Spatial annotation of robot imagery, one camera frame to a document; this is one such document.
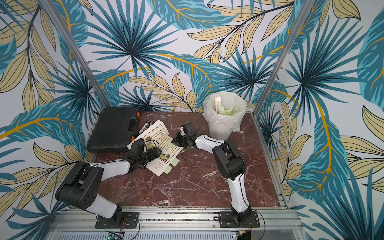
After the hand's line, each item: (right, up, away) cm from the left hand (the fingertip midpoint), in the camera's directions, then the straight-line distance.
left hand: (157, 154), depth 94 cm
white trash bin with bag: (+43, +28, +6) cm, 52 cm away
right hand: (+8, +8, +2) cm, 12 cm away
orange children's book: (0, +11, +2) cm, 11 cm away
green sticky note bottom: (+7, -9, -3) cm, 12 cm away
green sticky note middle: (+11, -5, 0) cm, 12 cm away
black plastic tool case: (-30, +15, +6) cm, 34 cm away
